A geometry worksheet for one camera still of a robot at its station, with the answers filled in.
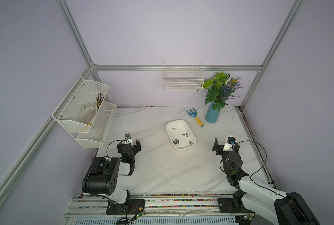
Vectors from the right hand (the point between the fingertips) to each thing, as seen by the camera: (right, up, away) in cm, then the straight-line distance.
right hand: (224, 140), depth 84 cm
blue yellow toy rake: (-14, +18, +31) cm, 38 cm away
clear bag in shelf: (-80, +17, -6) cm, 82 cm away
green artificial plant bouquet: (-1, +32, +3) cm, 33 cm away
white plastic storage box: (-25, +2, +19) cm, 31 cm away
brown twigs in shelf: (-75, +25, -3) cm, 79 cm away
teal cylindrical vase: (-1, +16, +22) cm, 28 cm away
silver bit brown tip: (-30, +6, +23) cm, 38 cm away
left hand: (-61, -3, +10) cm, 62 cm away
